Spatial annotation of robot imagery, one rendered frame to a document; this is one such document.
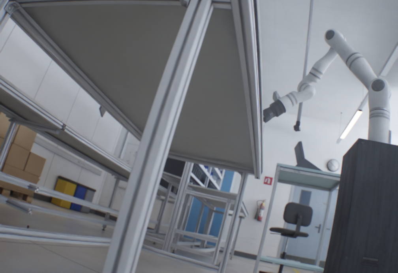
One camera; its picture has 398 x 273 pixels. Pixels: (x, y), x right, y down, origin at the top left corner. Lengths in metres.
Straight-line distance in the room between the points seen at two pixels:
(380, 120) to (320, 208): 6.60
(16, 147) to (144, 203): 4.13
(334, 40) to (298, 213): 2.69
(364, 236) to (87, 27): 1.22
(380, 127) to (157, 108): 0.94
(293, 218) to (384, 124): 2.78
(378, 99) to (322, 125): 6.96
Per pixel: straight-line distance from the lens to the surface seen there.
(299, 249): 7.71
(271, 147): 7.96
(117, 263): 0.59
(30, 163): 4.90
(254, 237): 7.59
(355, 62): 1.51
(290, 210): 3.92
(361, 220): 1.12
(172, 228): 3.76
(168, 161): 4.07
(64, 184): 6.85
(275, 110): 1.58
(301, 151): 2.62
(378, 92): 1.38
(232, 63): 1.09
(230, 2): 0.76
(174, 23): 0.98
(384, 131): 1.31
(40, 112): 2.35
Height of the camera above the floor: 0.42
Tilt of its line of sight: 19 degrees up
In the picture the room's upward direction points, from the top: 15 degrees clockwise
